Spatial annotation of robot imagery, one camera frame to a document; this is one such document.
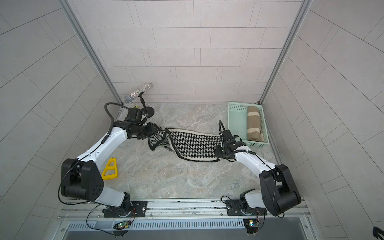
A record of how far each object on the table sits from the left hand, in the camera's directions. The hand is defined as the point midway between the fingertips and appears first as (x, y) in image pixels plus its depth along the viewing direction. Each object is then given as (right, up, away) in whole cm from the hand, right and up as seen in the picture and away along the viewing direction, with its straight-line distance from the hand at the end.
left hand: (158, 129), depth 87 cm
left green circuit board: (-10, -40, -21) cm, 47 cm away
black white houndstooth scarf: (+16, -11, +7) cm, 21 cm away
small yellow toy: (-24, +14, +26) cm, 38 cm away
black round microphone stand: (-16, +13, +30) cm, 36 cm away
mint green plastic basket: (+51, +4, +19) cm, 55 cm away
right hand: (+35, -14, +2) cm, 37 cm away
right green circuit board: (+48, -42, -19) cm, 67 cm away
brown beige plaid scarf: (+60, +2, +12) cm, 61 cm away
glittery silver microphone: (-18, +18, +2) cm, 26 cm away
